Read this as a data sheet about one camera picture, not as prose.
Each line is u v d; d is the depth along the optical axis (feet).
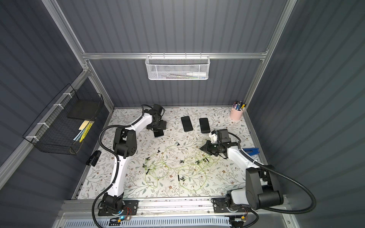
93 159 2.92
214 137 2.72
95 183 2.71
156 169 2.84
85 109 2.68
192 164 2.92
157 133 3.47
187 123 3.63
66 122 2.46
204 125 3.58
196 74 2.86
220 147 2.20
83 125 2.51
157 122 2.94
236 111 3.45
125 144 2.11
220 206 2.42
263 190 1.39
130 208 2.38
